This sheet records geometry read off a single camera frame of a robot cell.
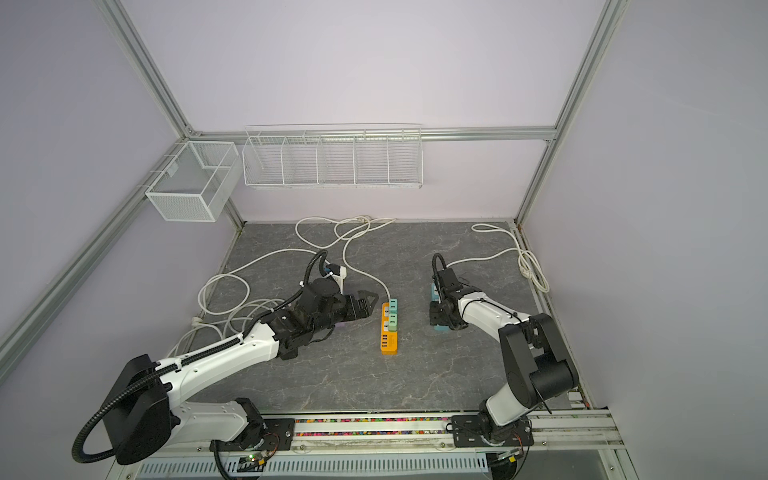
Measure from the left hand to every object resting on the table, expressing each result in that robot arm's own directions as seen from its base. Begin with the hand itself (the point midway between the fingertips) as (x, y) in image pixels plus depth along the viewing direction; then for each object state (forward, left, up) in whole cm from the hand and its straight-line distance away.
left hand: (367, 303), depth 80 cm
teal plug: (+3, -7, -9) cm, 12 cm away
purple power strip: (-8, +6, +5) cm, 11 cm away
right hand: (+2, -22, -15) cm, 27 cm away
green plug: (-2, -7, -10) cm, 12 cm away
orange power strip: (-5, -5, -13) cm, 15 cm away
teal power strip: (+8, -21, -14) cm, 27 cm away
